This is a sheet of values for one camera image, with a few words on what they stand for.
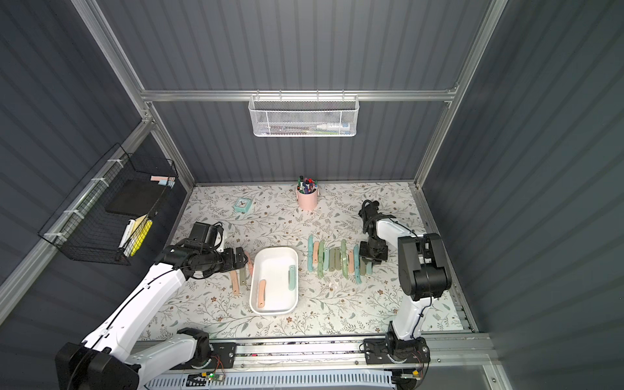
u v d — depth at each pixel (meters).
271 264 0.92
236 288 0.87
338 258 0.94
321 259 0.94
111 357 0.38
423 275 0.50
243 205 1.09
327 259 0.94
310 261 0.94
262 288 0.87
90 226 0.68
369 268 0.92
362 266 0.91
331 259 0.94
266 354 0.75
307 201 1.08
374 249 0.81
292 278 0.89
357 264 0.93
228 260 0.71
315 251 0.96
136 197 0.77
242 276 0.91
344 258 0.94
